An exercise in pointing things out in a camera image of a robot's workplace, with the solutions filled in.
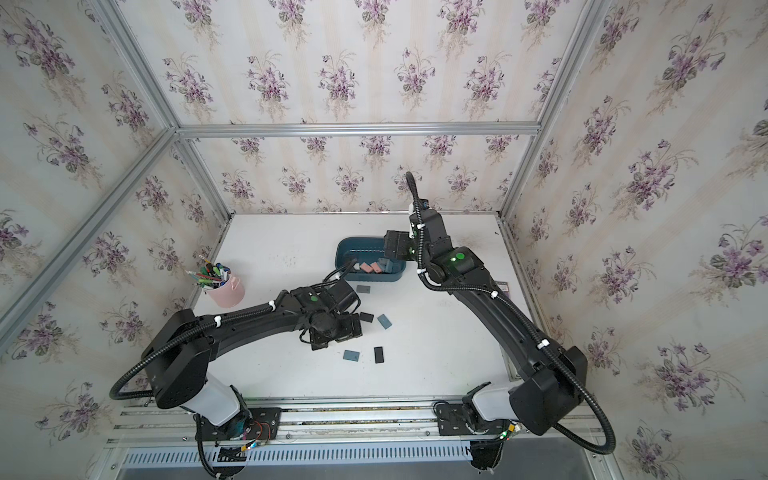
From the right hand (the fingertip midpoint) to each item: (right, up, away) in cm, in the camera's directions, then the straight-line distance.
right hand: (405, 238), depth 77 cm
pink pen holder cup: (-54, -17, +15) cm, 59 cm away
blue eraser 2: (-5, -9, +26) cm, 28 cm away
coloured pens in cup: (-59, -11, +13) cm, 61 cm away
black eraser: (-11, -24, +13) cm, 29 cm away
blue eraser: (-6, -25, +13) cm, 29 cm away
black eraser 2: (-7, -33, +7) cm, 35 cm away
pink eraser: (-9, -10, +26) cm, 29 cm away
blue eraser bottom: (-15, -33, +7) cm, 37 cm away
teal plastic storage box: (-12, -4, +32) cm, 34 cm away
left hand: (-15, -28, +6) cm, 32 cm away
